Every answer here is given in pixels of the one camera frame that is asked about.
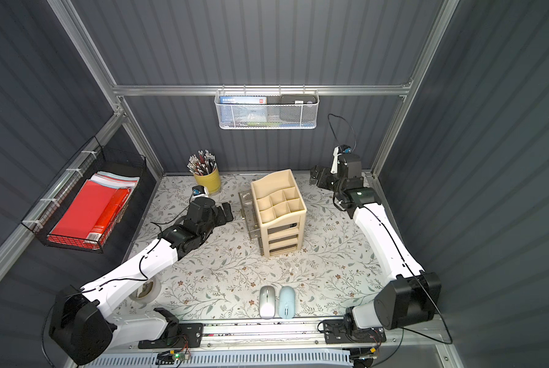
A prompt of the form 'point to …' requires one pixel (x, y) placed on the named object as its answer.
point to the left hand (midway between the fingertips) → (221, 208)
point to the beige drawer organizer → (281, 210)
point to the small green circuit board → (170, 357)
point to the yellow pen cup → (211, 181)
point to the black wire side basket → (42, 220)
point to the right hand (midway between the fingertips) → (321, 172)
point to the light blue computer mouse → (287, 303)
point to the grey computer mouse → (267, 302)
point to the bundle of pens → (202, 164)
